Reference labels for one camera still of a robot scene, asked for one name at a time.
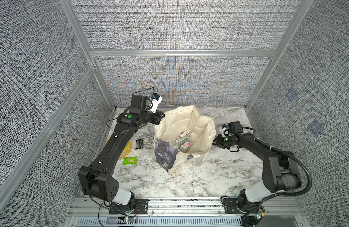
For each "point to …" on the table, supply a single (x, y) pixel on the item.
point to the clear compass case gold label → (180, 140)
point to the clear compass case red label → (186, 145)
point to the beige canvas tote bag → (176, 121)
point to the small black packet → (139, 144)
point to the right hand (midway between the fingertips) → (213, 139)
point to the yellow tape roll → (127, 148)
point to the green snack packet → (130, 160)
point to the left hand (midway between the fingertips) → (166, 113)
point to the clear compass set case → (186, 133)
